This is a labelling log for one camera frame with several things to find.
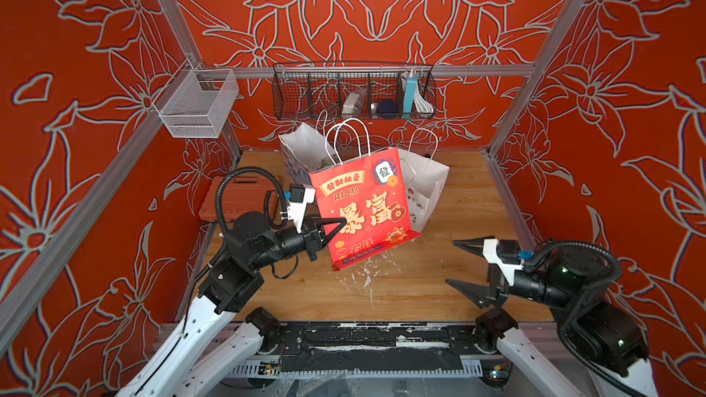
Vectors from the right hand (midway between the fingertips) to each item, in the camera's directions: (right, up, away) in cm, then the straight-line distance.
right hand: (449, 260), depth 53 cm
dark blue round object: (-6, +40, +43) cm, 59 cm away
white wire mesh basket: (-73, +42, +40) cm, 94 cm away
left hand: (-21, +7, +4) cm, 22 cm away
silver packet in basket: (-18, +42, +40) cm, 61 cm away
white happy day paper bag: (+5, +14, +35) cm, 39 cm away
